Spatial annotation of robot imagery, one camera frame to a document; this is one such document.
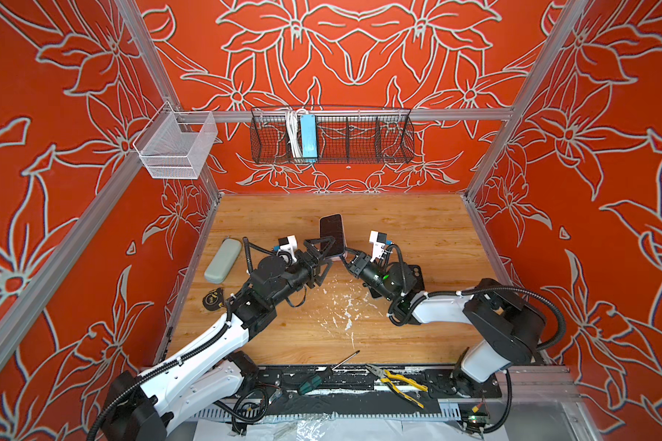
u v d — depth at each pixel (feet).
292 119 2.87
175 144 3.06
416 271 3.12
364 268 2.26
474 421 2.24
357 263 2.28
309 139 2.95
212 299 2.80
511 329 1.46
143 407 1.29
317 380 2.38
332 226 2.60
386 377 2.42
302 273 2.04
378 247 2.39
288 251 2.16
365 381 2.44
